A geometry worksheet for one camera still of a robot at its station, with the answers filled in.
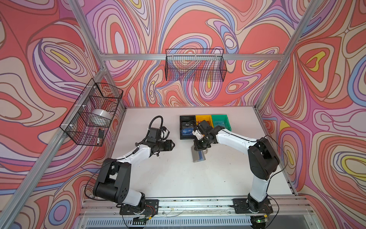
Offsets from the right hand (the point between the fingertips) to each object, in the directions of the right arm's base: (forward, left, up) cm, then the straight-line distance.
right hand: (196, 151), depth 89 cm
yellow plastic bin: (+26, -11, +1) cm, 28 cm away
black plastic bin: (+25, +5, -3) cm, 25 cm away
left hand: (+4, +15, +2) cm, 16 cm away
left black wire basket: (+6, +57, +26) cm, 63 cm away
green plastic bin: (+25, -21, 0) cm, 33 cm away
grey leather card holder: (-4, -1, +1) cm, 4 cm away
